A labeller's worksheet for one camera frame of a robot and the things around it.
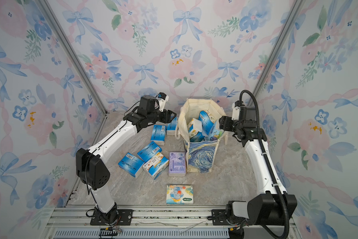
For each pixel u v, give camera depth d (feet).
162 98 2.35
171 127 3.31
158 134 3.20
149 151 2.96
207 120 2.93
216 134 2.55
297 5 2.25
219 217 2.37
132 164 2.81
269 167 1.43
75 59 2.89
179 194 2.50
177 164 2.83
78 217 2.46
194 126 2.88
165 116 2.36
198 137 3.03
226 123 2.24
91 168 1.52
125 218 2.41
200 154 2.55
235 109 2.25
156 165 2.79
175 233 2.31
